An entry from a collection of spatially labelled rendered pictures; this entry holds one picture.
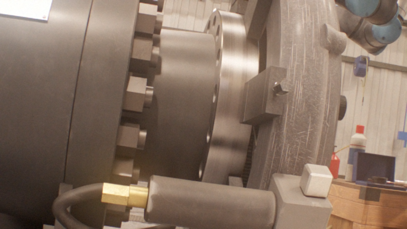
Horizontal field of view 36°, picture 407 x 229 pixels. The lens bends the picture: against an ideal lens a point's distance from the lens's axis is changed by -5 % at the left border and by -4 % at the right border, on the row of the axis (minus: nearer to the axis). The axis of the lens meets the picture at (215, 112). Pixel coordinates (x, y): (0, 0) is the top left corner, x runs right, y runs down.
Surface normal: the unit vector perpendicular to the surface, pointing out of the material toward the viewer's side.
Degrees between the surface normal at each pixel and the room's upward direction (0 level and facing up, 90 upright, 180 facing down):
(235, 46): 56
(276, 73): 86
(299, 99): 87
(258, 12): 130
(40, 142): 111
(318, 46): 71
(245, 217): 99
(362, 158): 80
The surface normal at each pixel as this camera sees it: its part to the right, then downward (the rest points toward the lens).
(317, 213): 0.11, 0.35
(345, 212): -0.97, -0.15
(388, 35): 0.05, 0.04
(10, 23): 0.21, -0.33
